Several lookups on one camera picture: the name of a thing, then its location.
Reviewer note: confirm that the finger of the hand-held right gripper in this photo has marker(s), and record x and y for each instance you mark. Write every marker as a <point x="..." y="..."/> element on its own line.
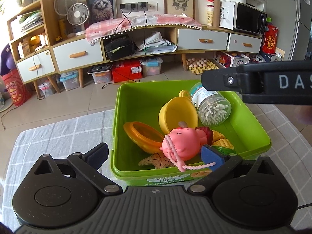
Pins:
<point x="219" y="80"/>

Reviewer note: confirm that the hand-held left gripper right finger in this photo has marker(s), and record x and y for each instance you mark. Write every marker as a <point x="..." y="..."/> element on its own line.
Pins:
<point x="212" y="156"/>

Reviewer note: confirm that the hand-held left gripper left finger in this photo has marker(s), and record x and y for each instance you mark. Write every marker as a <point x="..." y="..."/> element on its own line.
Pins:
<point x="97" y="154"/>

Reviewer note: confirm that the toy corn cob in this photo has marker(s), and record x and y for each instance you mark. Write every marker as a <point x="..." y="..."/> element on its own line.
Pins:
<point x="223" y="142"/>

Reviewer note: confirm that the red fluted toy mould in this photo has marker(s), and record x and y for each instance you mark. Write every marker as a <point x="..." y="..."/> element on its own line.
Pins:
<point x="207" y="132"/>

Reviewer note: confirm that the clear cotton swab jar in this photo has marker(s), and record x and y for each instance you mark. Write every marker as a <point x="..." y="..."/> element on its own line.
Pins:
<point x="214" y="112"/>

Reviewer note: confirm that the green plastic box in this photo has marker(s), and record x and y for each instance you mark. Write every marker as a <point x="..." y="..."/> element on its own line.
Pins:
<point x="248" y="131"/>

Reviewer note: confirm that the orange round lid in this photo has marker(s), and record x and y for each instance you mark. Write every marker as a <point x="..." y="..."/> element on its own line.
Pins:
<point x="141" y="134"/>

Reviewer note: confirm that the tan starfish toy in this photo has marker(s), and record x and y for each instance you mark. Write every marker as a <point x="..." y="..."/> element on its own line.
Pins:
<point x="158" y="162"/>

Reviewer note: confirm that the yellow toy cup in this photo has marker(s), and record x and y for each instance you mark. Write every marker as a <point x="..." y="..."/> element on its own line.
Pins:
<point x="170" y="117"/>

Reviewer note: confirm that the white crate with red print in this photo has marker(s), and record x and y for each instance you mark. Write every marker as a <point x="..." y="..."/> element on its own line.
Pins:
<point x="231" y="59"/>

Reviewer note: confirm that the yellow egg tray with eggs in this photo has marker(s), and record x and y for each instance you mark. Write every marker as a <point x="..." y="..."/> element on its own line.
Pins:
<point x="199" y="64"/>

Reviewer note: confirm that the blue and white carton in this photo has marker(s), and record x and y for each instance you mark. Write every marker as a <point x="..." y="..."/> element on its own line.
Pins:
<point x="256" y="58"/>

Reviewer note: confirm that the brown cardboard sheet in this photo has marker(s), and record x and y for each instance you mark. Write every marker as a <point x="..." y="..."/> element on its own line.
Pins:
<point x="280" y="52"/>

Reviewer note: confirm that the white cabinet drawer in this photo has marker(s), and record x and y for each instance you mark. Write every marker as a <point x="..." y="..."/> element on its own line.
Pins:
<point x="63" y="51"/>
<point x="234" y="43"/>
<point x="190" y="36"/>
<point x="24" y="73"/>

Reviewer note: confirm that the red gift bag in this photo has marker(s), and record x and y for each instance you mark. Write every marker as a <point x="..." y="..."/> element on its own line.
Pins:
<point x="269" y="41"/>

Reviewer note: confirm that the grey checked tablecloth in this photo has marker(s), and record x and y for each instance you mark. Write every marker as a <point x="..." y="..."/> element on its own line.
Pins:
<point x="61" y="131"/>

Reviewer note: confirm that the grey refrigerator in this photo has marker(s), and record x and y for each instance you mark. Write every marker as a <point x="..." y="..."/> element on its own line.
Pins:
<point x="302" y="43"/>

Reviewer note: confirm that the black and white microwave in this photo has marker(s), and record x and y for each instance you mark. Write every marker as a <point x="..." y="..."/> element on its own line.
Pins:
<point x="248" y="19"/>

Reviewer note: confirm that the stacked paper cups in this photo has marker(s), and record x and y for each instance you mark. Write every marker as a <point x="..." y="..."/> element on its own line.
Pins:
<point x="210" y="14"/>

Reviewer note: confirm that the white paper sheet on microwave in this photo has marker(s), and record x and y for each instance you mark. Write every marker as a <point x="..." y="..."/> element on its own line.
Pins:
<point x="226" y="13"/>

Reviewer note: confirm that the wide bin with blue lid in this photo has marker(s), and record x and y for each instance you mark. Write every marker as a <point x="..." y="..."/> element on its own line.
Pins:
<point x="151" y="68"/>

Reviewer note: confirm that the folded pale plastic sheets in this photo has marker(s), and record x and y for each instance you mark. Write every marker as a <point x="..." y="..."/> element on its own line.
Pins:
<point x="153" y="42"/>

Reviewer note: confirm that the clear bin with dark lid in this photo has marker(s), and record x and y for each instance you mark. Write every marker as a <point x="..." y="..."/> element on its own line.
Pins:
<point x="100" y="76"/>

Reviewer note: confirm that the clear bin with blue lid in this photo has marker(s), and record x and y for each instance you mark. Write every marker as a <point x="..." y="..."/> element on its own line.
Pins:
<point x="70" y="80"/>

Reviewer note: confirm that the small clear storage bin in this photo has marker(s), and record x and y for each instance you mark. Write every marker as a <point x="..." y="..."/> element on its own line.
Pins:
<point x="47" y="89"/>

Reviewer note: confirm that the red cardboard box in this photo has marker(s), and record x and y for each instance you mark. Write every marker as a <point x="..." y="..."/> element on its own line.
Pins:
<point x="126" y="70"/>

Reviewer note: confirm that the framed girl drawing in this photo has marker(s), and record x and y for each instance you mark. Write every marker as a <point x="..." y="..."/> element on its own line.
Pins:
<point x="179" y="0"/>

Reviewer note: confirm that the black bag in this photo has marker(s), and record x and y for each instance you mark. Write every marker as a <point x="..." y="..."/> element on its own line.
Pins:
<point x="119" y="48"/>

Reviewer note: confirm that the red cartoon bag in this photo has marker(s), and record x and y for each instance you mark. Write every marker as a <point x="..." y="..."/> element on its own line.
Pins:
<point x="14" y="90"/>

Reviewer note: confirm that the purple balloon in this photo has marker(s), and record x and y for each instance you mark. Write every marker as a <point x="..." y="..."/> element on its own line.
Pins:
<point x="9" y="63"/>

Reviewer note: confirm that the pink tasselled cloth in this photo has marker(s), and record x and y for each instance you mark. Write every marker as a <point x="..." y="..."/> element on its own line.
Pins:
<point x="102" y="28"/>

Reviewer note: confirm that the small white carton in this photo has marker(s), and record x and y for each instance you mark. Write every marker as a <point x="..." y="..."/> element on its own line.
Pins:
<point x="24" y="50"/>

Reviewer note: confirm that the tall yellow box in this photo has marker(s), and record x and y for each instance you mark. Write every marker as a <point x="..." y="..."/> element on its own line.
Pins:
<point x="63" y="29"/>

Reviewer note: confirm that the yellow shelf toy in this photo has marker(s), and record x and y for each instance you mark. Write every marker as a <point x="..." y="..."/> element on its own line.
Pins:
<point x="34" y="40"/>

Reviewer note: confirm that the framed cat picture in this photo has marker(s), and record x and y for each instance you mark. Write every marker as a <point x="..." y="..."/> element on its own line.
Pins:
<point x="101" y="7"/>

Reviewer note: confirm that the small white desk fan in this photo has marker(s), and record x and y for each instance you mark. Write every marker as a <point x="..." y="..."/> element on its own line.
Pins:
<point x="78" y="14"/>

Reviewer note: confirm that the wooden media cabinet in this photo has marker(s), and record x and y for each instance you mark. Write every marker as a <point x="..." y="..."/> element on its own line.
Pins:
<point x="48" y="19"/>

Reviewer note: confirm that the stack of papers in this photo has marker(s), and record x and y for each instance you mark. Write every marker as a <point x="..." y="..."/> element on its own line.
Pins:
<point x="31" y="22"/>

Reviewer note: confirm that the white wall socket row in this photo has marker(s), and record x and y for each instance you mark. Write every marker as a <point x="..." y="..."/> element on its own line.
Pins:
<point x="152" y="6"/>

